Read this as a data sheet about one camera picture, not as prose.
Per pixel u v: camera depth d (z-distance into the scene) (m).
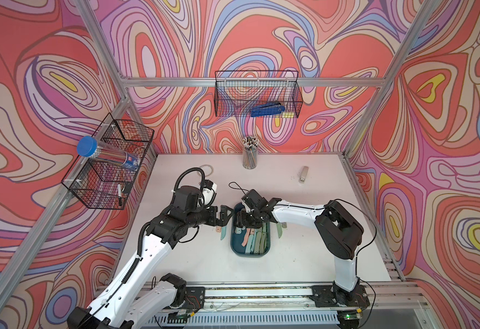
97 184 0.72
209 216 0.64
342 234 0.52
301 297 0.75
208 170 1.12
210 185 0.65
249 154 1.05
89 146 0.62
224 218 0.63
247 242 0.86
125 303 0.39
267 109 0.90
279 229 0.91
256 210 0.72
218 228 0.91
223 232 0.90
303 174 1.08
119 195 0.72
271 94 0.96
